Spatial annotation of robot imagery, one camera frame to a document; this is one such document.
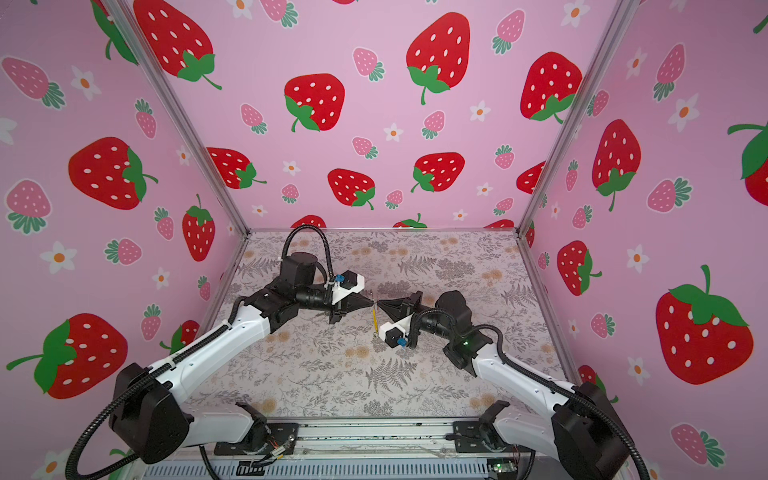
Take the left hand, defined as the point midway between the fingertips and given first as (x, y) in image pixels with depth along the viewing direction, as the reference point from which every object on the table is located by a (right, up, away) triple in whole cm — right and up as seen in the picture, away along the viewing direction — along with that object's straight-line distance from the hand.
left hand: (371, 299), depth 73 cm
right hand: (+3, +1, -1) cm, 3 cm away
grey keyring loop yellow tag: (0, -11, +21) cm, 23 cm away
